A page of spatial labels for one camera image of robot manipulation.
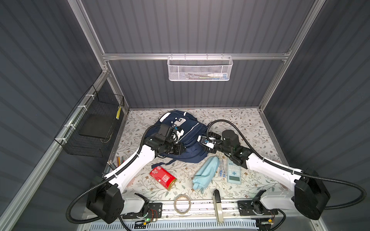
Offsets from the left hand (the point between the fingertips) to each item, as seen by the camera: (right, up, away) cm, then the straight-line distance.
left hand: (186, 151), depth 78 cm
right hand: (+10, +8, +1) cm, 13 cm away
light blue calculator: (+28, -14, +7) cm, 32 cm away
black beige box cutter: (+16, -26, -6) cm, 31 cm away
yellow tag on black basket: (-40, +21, +6) cm, 46 cm away
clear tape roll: (-6, -27, -2) cm, 27 cm away
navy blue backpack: (+1, +12, +14) cm, 18 cm away
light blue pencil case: (+11, -14, +4) cm, 18 cm away
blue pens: (+22, -12, +9) cm, 27 cm away
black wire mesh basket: (-49, +12, -7) cm, 51 cm away
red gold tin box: (-14, -17, +7) cm, 23 cm away
